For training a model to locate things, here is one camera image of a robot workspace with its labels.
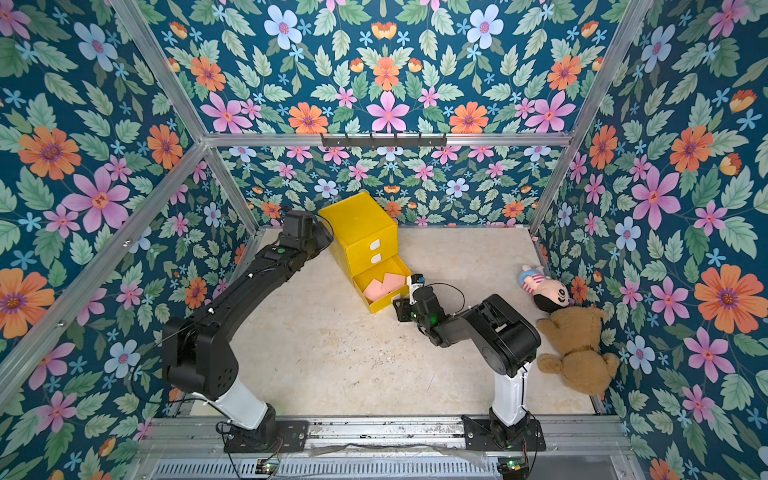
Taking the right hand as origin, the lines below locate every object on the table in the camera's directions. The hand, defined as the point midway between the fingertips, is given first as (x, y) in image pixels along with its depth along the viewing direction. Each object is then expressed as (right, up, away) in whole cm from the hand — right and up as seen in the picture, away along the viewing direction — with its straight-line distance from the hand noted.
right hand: (398, 301), depth 96 cm
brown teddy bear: (+49, -6, -15) cm, 52 cm away
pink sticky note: (-2, +6, +6) cm, 9 cm away
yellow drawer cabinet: (-10, +19, -8) cm, 23 cm away
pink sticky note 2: (-8, +3, +3) cm, 9 cm away
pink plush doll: (+46, +3, -7) cm, 47 cm away
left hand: (-22, +23, -9) cm, 33 cm away
